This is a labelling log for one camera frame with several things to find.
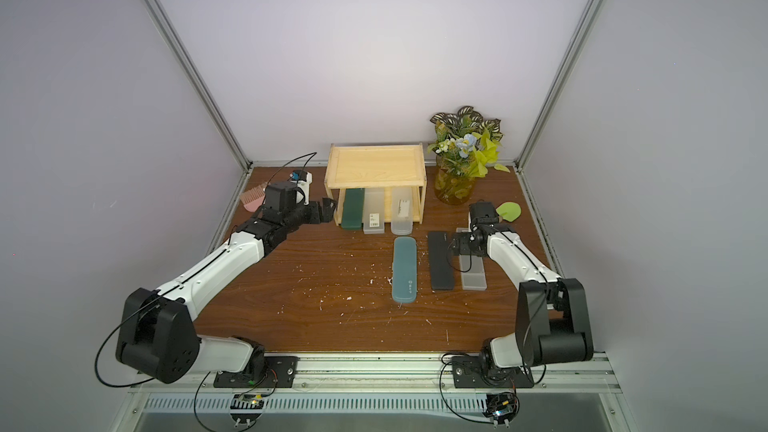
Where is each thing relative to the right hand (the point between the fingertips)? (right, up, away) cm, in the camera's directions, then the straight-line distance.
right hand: (476, 238), depth 90 cm
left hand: (-45, +12, -5) cm, 47 cm away
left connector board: (-62, -39, -18) cm, 75 cm away
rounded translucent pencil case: (-23, +7, +11) cm, 26 cm away
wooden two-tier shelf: (-31, +23, +3) cm, 39 cm away
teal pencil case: (-22, -10, +1) cm, 24 cm away
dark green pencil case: (-40, +8, +11) cm, 42 cm away
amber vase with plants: (-3, +29, +1) cm, 29 cm away
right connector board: (0, -37, -20) cm, 42 cm away
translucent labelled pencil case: (-33, +7, +14) cm, 36 cm away
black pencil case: (-10, -8, +5) cm, 14 cm away
